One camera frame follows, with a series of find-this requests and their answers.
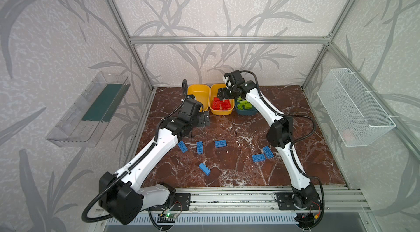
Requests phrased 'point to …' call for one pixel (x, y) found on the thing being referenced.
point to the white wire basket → (360, 120)
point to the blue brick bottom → (204, 168)
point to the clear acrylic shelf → (82, 125)
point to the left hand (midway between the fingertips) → (202, 111)
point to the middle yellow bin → (214, 88)
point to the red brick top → (219, 104)
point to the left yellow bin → (201, 93)
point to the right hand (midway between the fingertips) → (222, 89)
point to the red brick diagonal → (226, 104)
